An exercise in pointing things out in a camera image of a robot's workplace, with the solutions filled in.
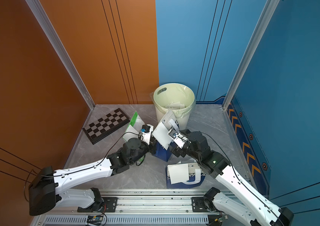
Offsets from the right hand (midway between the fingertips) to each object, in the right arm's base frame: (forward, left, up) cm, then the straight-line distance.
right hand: (176, 136), depth 72 cm
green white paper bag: (+7, +23, -1) cm, 24 cm away
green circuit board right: (-32, -23, -25) cm, 46 cm away
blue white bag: (-6, +8, -6) cm, 12 cm away
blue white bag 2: (-18, -9, -6) cm, 20 cm away
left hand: (+2, +9, 0) cm, 9 cm away
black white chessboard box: (+20, +55, -21) cm, 62 cm away
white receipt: (-17, 0, -5) cm, 18 cm away
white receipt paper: (+1, +7, 0) cm, 7 cm away
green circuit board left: (-33, +42, -28) cm, 60 cm away
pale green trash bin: (+34, -4, -4) cm, 35 cm away
